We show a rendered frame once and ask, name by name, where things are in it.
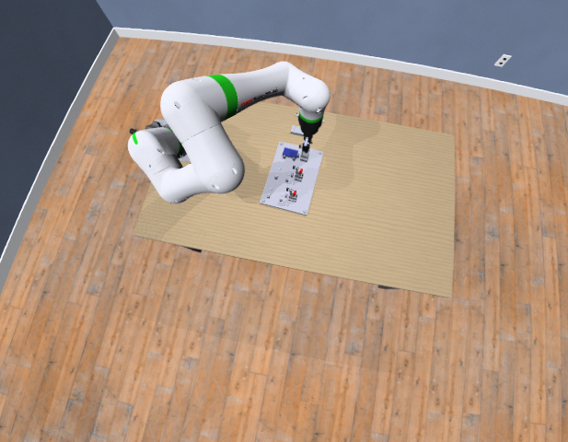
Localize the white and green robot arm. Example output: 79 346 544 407
128 62 330 204

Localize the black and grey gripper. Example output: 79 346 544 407
300 126 319 157

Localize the blue rectangular block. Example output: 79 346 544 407
283 147 298 158

